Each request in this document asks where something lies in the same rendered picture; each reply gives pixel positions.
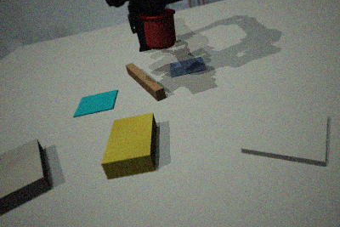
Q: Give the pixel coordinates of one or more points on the yellow box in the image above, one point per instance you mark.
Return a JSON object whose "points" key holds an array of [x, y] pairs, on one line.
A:
{"points": [[131, 147]]}

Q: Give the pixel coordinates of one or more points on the brown wooden flat bar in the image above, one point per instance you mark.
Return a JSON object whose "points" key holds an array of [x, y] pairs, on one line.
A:
{"points": [[151, 86]]}

